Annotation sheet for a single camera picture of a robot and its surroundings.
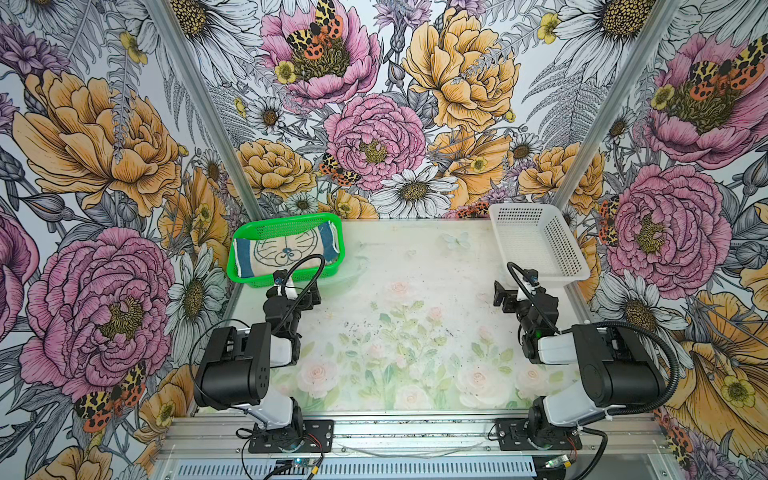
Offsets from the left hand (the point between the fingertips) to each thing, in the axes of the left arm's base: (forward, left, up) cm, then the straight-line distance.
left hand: (301, 285), depth 93 cm
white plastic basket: (+26, -84, -8) cm, 88 cm away
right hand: (-1, -64, -1) cm, 64 cm away
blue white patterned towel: (+16, +14, -3) cm, 21 cm away
